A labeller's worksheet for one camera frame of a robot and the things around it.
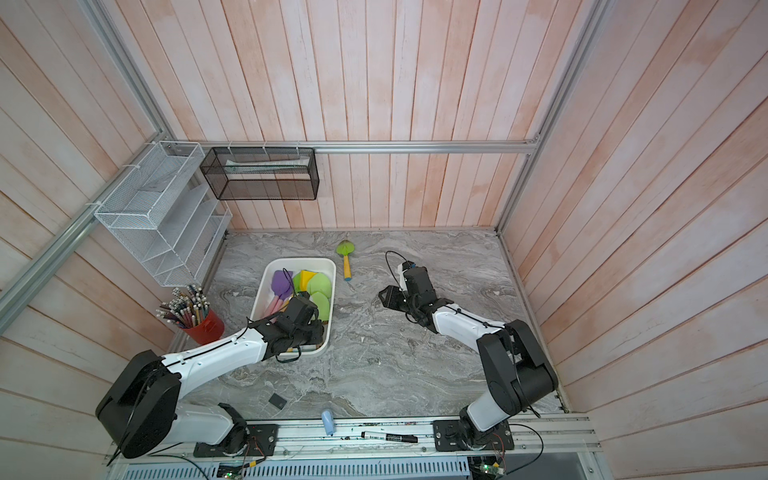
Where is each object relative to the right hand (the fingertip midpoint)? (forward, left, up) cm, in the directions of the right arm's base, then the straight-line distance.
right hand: (382, 293), depth 91 cm
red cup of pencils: (-13, +51, +9) cm, 53 cm away
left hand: (-12, +20, -5) cm, 23 cm away
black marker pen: (-37, -2, -8) cm, 38 cm away
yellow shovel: (+9, +27, -4) cm, 29 cm away
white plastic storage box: (+1, +39, -2) cm, 39 cm away
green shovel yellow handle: (+26, +15, -7) cm, 31 cm away
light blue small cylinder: (-35, +13, -6) cm, 38 cm away
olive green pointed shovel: (+8, +22, -5) cm, 24 cm away
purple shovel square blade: (+7, +35, -6) cm, 37 cm away
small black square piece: (-30, +28, -9) cm, 42 cm away
